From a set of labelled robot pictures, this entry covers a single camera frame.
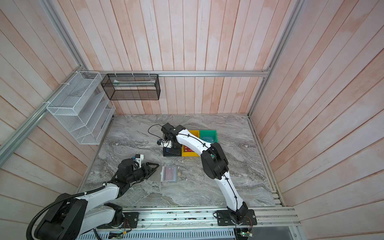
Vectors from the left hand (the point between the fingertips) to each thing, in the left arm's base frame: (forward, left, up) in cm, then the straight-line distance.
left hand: (158, 169), depth 85 cm
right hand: (+15, -10, -1) cm, 18 cm away
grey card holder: (-1, -6, -5) cm, 8 cm away
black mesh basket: (+54, +23, +19) cm, 62 cm away
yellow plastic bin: (+10, -19, 0) cm, 22 cm away
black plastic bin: (+8, -10, +7) cm, 15 cm away
